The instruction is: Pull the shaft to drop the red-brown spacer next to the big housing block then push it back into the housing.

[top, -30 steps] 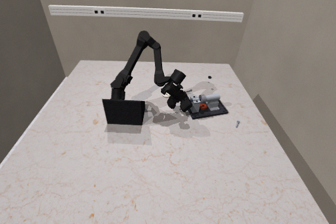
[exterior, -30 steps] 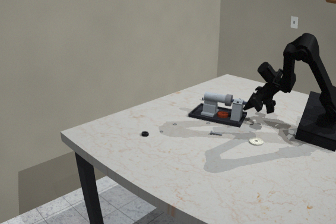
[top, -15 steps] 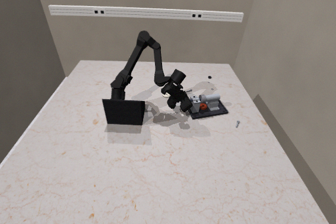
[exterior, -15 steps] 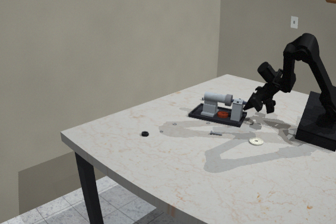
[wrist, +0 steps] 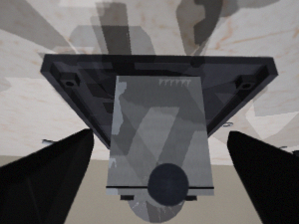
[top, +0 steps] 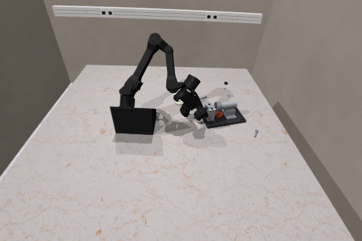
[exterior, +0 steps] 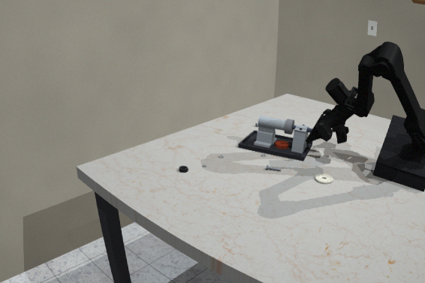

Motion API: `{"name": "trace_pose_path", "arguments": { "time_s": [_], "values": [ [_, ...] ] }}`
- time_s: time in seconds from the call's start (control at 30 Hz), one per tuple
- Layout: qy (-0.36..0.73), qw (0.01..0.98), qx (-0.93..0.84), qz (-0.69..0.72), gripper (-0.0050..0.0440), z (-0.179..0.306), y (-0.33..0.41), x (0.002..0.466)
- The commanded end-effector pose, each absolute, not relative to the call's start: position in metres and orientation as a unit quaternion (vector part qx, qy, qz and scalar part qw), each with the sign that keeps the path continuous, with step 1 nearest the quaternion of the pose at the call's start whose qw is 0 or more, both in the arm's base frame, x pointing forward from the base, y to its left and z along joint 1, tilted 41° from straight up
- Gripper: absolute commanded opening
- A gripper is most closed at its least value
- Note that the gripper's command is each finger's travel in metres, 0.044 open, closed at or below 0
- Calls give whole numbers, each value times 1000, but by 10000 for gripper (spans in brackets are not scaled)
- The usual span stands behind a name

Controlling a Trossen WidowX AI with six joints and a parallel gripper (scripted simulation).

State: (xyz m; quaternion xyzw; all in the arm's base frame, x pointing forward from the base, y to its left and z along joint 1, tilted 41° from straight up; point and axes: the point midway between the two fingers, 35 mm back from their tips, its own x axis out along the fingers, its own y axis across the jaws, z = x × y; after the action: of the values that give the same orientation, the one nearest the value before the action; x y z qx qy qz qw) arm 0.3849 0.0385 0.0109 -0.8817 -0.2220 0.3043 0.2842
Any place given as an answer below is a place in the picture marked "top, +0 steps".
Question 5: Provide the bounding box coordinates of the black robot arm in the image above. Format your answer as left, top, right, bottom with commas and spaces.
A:
119, 33, 201, 117

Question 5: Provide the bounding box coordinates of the white flat washer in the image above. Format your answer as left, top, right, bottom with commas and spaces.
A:
175, 100, 184, 105

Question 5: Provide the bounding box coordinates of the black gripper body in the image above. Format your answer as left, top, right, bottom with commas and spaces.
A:
185, 91, 208, 121

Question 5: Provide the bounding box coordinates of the red-brown ring spacer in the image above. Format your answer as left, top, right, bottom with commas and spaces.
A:
215, 111, 223, 118

